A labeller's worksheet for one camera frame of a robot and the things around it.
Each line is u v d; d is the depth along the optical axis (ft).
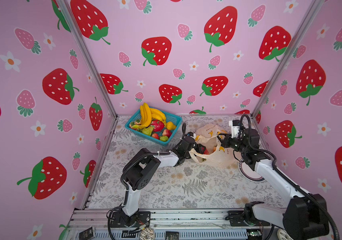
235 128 2.37
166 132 3.43
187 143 2.40
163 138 3.30
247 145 2.03
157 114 3.50
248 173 2.86
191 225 2.40
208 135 2.87
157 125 3.42
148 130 3.31
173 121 3.60
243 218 2.40
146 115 3.42
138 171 1.68
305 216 1.31
